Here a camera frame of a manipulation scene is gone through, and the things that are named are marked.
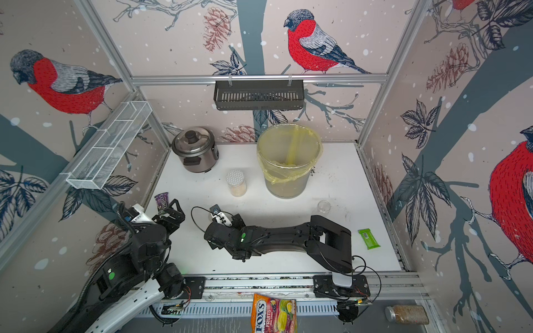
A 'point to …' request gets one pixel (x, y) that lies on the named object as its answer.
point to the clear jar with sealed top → (236, 180)
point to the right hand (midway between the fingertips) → (220, 224)
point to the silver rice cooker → (196, 149)
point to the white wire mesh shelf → (98, 166)
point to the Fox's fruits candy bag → (273, 316)
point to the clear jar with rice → (323, 207)
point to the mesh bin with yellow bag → (286, 155)
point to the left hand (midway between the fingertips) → (175, 204)
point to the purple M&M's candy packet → (162, 200)
